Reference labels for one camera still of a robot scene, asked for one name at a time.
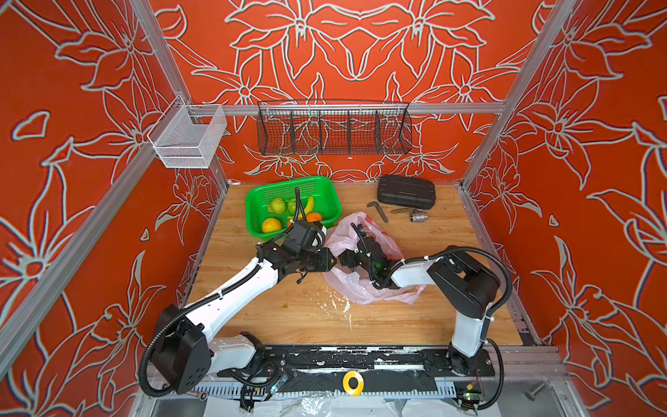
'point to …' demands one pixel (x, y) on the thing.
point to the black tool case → (406, 191)
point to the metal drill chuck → (419, 216)
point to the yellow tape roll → (358, 389)
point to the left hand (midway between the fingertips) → (335, 259)
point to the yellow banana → (309, 207)
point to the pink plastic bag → (354, 282)
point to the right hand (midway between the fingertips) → (341, 245)
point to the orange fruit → (313, 217)
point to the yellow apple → (270, 225)
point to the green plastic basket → (267, 208)
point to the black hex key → (379, 209)
